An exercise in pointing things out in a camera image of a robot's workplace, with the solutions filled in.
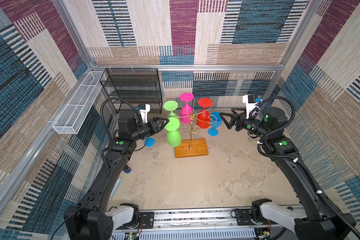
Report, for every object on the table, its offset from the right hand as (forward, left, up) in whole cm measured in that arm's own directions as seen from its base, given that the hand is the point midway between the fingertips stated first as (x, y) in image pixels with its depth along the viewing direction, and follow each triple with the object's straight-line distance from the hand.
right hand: (226, 114), depth 67 cm
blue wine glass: (0, +4, -5) cm, 6 cm away
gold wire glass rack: (+3, +14, -14) cm, 20 cm away
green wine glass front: (-2, +24, -14) cm, 27 cm away
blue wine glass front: (+11, +41, -38) cm, 57 cm away
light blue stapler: (-18, +56, -36) cm, 69 cm away
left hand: (+1, +26, -3) cm, 26 cm away
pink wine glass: (+14, +16, -13) cm, 25 cm away
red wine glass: (+9, +8, -12) cm, 17 cm away
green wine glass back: (+11, +25, -5) cm, 28 cm away
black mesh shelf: (+46, +50, -17) cm, 70 cm away
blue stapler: (-9, +52, -35) cm, 63 cm away
